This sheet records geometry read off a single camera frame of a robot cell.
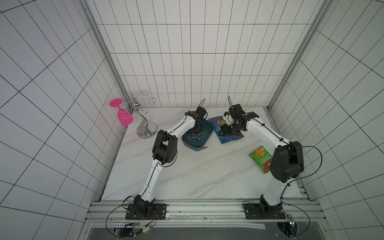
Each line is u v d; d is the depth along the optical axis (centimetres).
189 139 100
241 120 65
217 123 108
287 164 47
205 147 96
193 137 100
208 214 73
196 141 100
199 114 87
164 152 61
